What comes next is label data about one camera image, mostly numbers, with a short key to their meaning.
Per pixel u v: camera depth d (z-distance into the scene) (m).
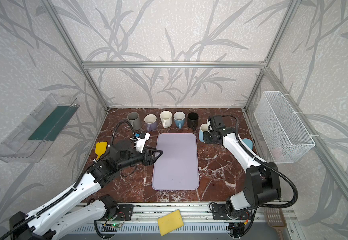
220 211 0.73
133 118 1.02
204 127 0.90
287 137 0.61
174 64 0.96
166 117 1.05
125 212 0.73
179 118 1.03
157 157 0.67
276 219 0.72
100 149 0.97
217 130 0.65
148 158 0.62
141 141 0.63
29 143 0.63
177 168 0.86
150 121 1.08
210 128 0.78
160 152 0.68
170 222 0.71
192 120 1.02
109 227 0.72
